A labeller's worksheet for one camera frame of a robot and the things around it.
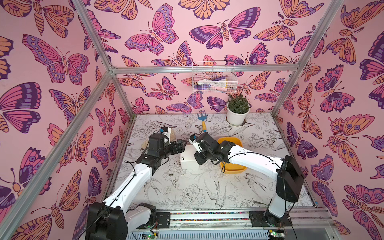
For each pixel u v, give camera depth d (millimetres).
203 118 1172
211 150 619
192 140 742
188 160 819
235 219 745
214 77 958
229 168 888
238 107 1030
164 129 730
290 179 443
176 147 714
